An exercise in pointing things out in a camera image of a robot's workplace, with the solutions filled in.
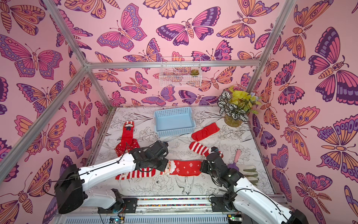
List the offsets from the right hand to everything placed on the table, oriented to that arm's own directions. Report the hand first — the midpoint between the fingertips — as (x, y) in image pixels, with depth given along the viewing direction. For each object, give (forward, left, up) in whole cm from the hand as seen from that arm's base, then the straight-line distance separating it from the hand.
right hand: (200, 163), depth 82 cm
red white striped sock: (+12, -3, -7) cm, 14 cm away
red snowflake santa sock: (-2, +10, -4) cm, 11 cm away
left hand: (-1, +19, +1) cm, 19 cm away
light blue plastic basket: (+36, +18, -7) cm, 41 cm away
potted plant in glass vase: (+29, -22, +18) cm, 41 cm away
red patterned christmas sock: (+11, +53, -6) cm, 55 cm away
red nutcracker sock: (+24, +52, -6) cm, 57 cm away
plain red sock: (+26, -6, -6) cm, 27 cm away
